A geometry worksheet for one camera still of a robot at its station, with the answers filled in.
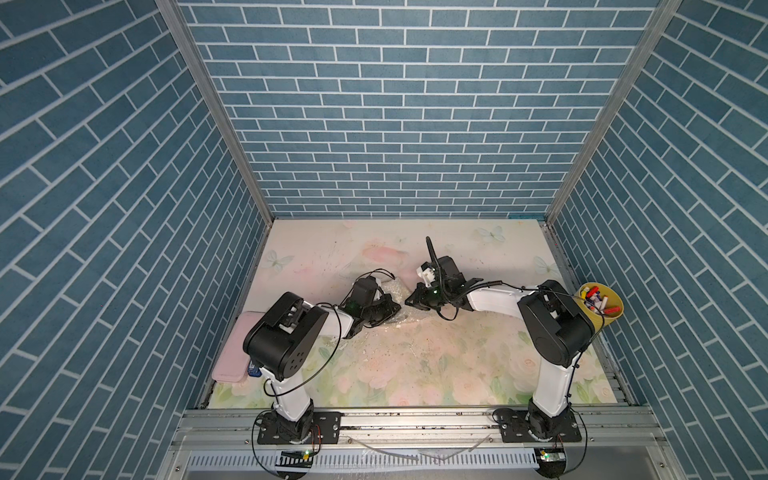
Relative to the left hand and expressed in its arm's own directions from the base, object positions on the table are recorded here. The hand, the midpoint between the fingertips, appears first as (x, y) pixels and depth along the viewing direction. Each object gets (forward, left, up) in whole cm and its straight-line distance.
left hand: (408, 310), depth 93 cm
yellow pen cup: (-3, -55, +10) cm, 56 cm away
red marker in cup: (-6, -56, +12) cm, 57 cm away
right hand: (+1, +1, +3) cm, 3 cm away
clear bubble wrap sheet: (-6, +1, -3) cm, 7 cm away
